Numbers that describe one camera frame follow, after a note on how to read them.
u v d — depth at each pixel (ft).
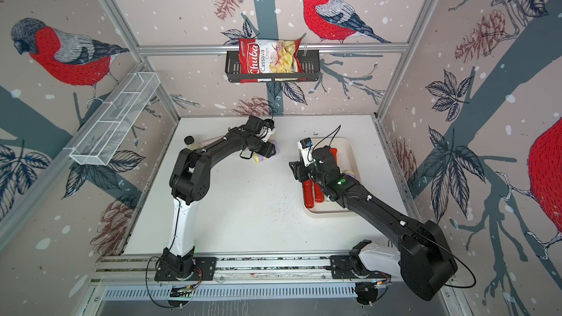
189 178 1.88
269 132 3.02
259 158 3.27
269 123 3.17
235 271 2.44
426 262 1.32
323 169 2.00
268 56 2.87
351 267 2.38
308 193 2.93
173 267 2.12
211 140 3.60
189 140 3.27
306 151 2.29
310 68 3.10
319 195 2.90
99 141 2.35
